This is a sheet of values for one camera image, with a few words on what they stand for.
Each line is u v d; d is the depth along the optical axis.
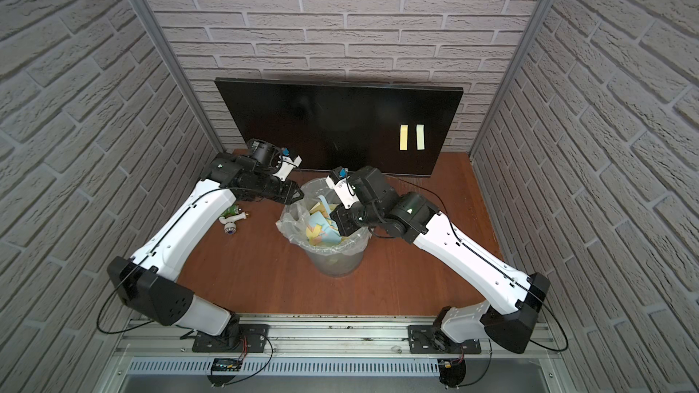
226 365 0.72
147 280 0.40
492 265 0.41
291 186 0.67
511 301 0.39
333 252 0.63
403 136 0.73
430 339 0.74
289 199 0.66
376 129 1.00
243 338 0.73
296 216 0.76
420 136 0.73
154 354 0.72
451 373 0.70
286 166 0.68
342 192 0.59
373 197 0.48
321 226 0.81
